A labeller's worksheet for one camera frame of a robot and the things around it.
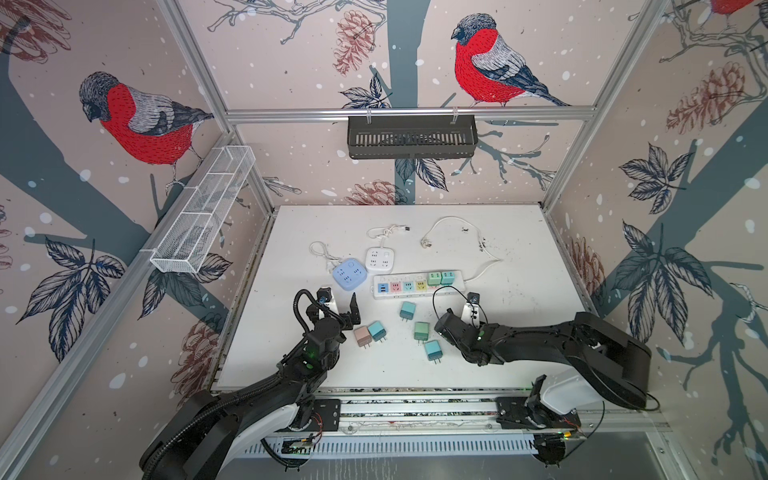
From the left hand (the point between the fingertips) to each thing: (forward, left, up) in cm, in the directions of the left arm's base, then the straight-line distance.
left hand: (339, 296), depth 83 cm
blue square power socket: (+13, -1, -9) cm, 16 cm away
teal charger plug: (0, -20, -10) cm, 22 cm away
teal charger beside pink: (-7, -11, -9) cm, 16 cm away
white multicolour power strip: (+8, -22, -9) cm, 25 cm away
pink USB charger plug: (-8, -6, -10) cm, 14 cm away
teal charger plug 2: (+9, -33, -5) cm, 35 cm away
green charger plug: (+8, -29, -5) cm, 30 cm away
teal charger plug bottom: (-12, -27, -11) cm, 31 cm away
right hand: (-4, -35, -13) cm, 38 cm away
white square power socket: (+19, -11, -9) cm, 23 cm away
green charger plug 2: (-6, -24, -11) cm, 27 cm away
